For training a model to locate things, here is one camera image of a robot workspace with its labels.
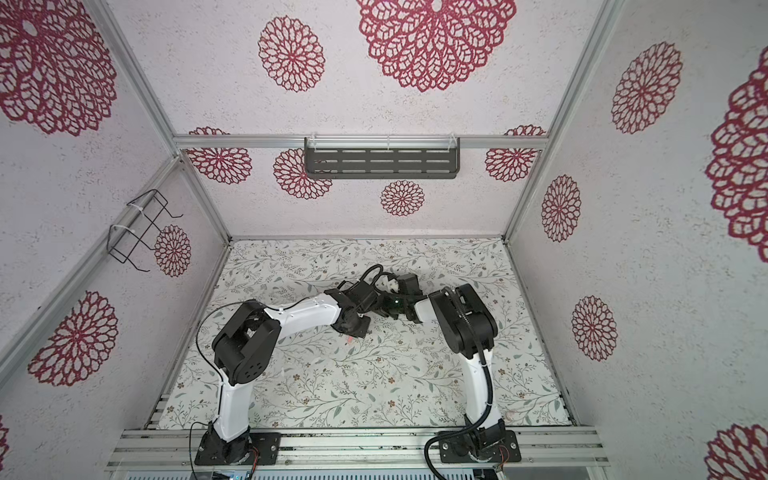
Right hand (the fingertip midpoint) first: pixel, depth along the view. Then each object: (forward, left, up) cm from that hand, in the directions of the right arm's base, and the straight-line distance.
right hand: (367, 303), depth 100 cm
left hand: (-11, +3, -2) cm, 11 cm away
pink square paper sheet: (-13, +4, 0) cm, 14 cm away
